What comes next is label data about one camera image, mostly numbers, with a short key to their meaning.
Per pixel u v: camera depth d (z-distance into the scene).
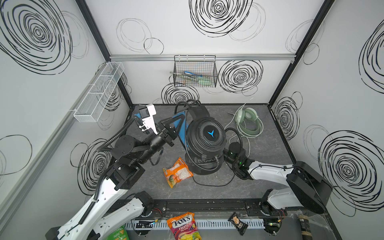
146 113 0.43
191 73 0.90
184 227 0.66
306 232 0.65
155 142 0.46
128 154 0.37
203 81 0.87
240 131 1.02
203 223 0.71
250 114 1.05
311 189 0.43
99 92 0.72
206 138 0.32
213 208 0.75
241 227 0.68
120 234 0.64
